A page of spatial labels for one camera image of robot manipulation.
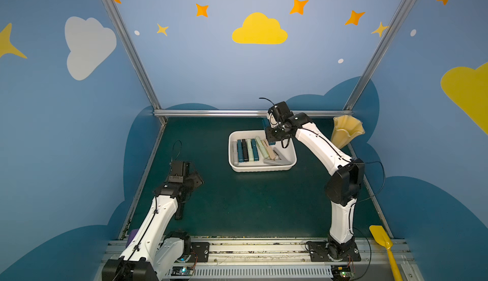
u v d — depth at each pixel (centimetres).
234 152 102
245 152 102
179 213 82
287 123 64
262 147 105
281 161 101
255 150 104
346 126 96
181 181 62
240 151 103
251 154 101
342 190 51
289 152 104
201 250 75
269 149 105
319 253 74
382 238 77
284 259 73
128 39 84
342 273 71
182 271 71
